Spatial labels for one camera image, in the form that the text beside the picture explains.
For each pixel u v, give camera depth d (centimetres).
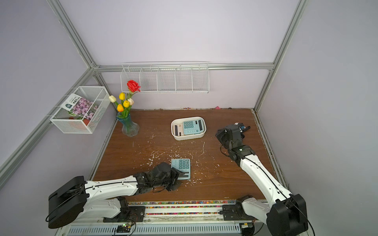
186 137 100
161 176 63
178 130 103
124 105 83
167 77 98
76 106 73
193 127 102
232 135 59
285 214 38
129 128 100
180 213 75
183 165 89
